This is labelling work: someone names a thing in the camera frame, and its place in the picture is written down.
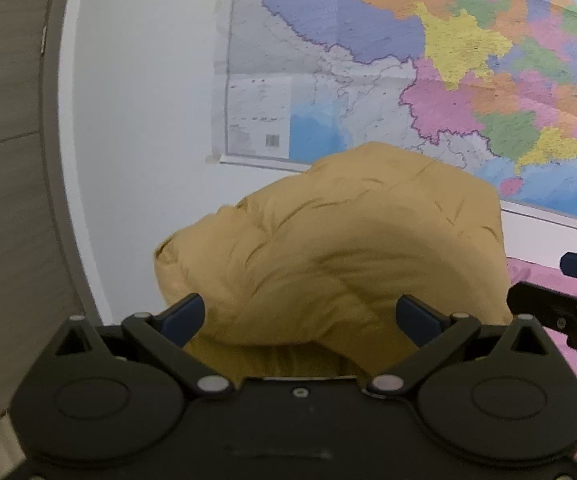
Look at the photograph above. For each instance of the grey wooden wardrobe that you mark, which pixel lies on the grey wooden wardrobe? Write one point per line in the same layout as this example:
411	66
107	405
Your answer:
37	291

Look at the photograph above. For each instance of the mustard yellow puffer jacket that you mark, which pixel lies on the mustard yellow puffer jacket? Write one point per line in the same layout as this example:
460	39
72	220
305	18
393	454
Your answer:
301	278

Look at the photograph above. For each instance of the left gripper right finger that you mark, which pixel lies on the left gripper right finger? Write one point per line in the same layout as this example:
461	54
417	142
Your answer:
439	338

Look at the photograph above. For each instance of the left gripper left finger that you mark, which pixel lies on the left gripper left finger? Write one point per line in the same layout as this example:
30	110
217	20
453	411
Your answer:
161	338

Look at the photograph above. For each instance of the colourful wall map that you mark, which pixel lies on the colourful wall map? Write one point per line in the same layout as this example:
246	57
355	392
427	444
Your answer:
488	86

